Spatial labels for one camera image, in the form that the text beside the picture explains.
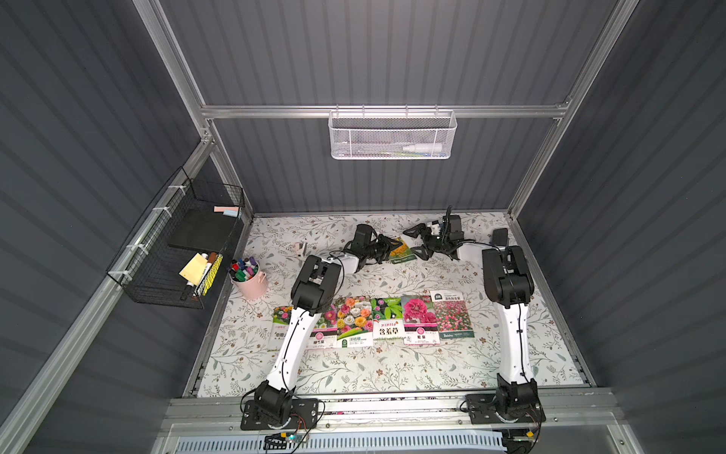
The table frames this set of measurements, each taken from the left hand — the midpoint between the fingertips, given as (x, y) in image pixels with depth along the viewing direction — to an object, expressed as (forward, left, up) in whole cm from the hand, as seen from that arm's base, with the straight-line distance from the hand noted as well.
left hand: (405, 245), depth 104 cm
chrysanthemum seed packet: (-31, +27, -6) cm, 42 cm away
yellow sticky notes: (-26, +57, +23) cm, 67 cm away
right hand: (+2, 0, 0) cm, 2 cm away
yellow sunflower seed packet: (-1, +1, -4) cm, 4 cm away
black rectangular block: (+7, -39, -4) cm, 40 cm away
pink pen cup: (-16, +53, +5) cm, 56 cm away
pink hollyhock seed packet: (-29, -3, -5) cm, 29 cm away
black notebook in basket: (-14, +58, +25) cm, 65 cm away
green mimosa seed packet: (-26, +7, -5) cm, 28 cm away
